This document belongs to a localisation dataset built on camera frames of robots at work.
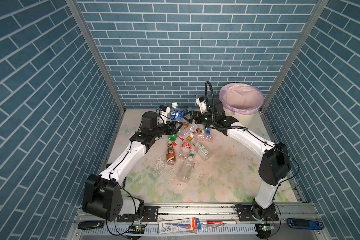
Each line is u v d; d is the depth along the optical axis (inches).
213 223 27.8
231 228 27.8
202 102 29.7
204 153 35.2
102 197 15.9
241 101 40.9
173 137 38.8
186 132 38.6
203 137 40.4
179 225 27.4
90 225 26.8
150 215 29.0
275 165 18.9
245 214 28.8
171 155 35.4
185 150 37.6
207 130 40.8
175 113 30.7
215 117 25.8
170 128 27.3
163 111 27.9
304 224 27.4
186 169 35.2
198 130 40.9
